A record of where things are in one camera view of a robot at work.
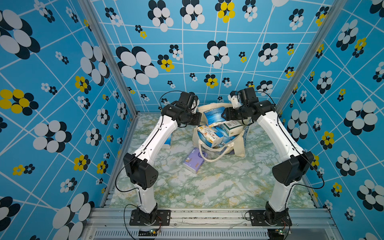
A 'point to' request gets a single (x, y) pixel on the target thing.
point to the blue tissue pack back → (167, 143)
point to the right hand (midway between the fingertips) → (228, 114)
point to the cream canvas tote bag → (237, 145)
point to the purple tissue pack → (193, 161)
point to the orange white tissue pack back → (206, 136)
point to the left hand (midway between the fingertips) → (200, 118)
